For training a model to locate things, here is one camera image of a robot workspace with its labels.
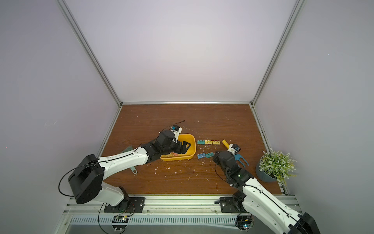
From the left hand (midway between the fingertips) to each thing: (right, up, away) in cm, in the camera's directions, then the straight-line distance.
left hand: (187, 143), depth 82 cm
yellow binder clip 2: (+19, -1, +11) cm, 22 cm away
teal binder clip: (+8, -1, +11) cm, 14 cm away
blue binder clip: (+7, -9, +6) cm, 13 cm away
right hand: (+16, -4, -1) cm, 17 cm away
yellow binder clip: (+14, -1, +12) cm, 18 cm away
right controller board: (+28, -35, -14) cm, 47 cm away
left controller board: (-34, -38, -11) cm, 52 cm away
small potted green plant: (+43, -8, -13) cm, 46 cm away
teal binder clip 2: (+13, -9, +7) cm, 17 cm away
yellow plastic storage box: (+1, -6, +1) cm, 6 cm away
